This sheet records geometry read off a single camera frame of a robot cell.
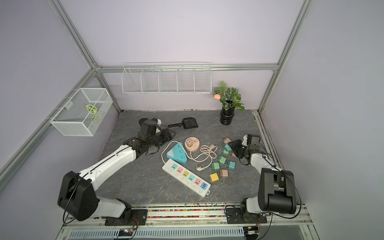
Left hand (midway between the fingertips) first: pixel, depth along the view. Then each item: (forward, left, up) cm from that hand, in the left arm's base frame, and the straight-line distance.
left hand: (174, 135), depth 82 cm
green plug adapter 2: (-3, -30, -17) cm, 34 cm away
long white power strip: (-18, -5, -17) cm, 26 cm away
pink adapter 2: (-17, -27, -18) cm, 37 cm away
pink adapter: (+3, -8, -12) cm, 15 cm away
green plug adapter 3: (-9, -27, -17) cm, 34 cm away
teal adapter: (-13, -32, -17) cm, 39 cm away
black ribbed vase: (+22, -36, -11) cm, 43 cm away
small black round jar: (+26, +27, -16) cm, 41 cm away
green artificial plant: (+19, -33, +9) cm, 39 cm away
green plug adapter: (-12, -23, -17) cm, 31 cm away
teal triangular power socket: (-3, -1, -17) cm, 17 cm away
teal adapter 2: (-3, -31, -12) cm, 34 cm away
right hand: (-1, -32, -11) cm, 34 cm away
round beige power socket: (+4, -12, -17) cm, 21 cm away
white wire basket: (+13, +50, +7) cm, 52 cm away
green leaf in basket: (+13, +43, +11) cm, 46 cm away
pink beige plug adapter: (+5, -33, -17) cm, 38 cm away
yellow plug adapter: (-19, -21, -18) cm, 33 cm away
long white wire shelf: (+41, -11, +9) cm, 43 cm away
